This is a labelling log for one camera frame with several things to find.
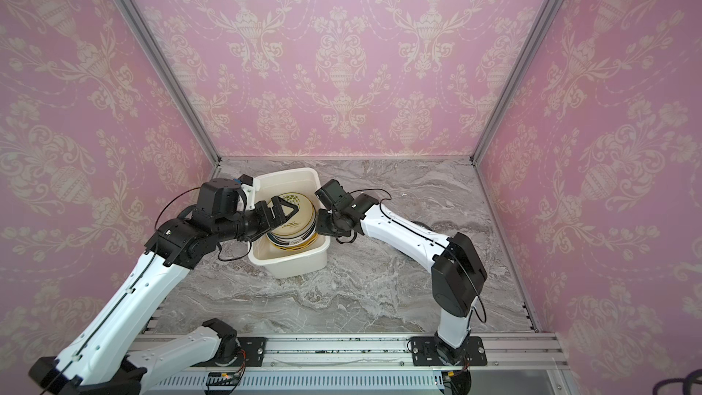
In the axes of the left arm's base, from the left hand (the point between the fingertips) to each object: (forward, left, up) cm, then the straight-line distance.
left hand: (289, 217), depth 67 cm
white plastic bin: (-6, +6, -12) cm, 15 cm away
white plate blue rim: (+6, +4, -24) cm, 25 cm away
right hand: (+5, -5, -14) cm, 16 cm away
